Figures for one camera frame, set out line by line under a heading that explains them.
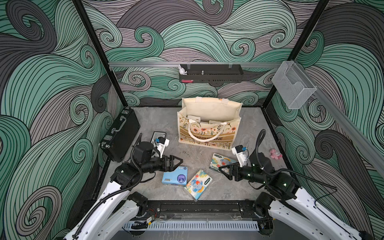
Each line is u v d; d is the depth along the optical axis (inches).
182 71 33.6
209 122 36.4
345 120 23.5
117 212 21.9
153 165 23.1
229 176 23.9
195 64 36.6
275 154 35.4
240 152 24.6
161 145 25.0
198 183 30.0
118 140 31.3
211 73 37.5
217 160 33.7
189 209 29.4
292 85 31.0
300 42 32.8
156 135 37.8
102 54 34.7
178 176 31.2
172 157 24.0
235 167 23.6
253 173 22.1
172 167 23.3
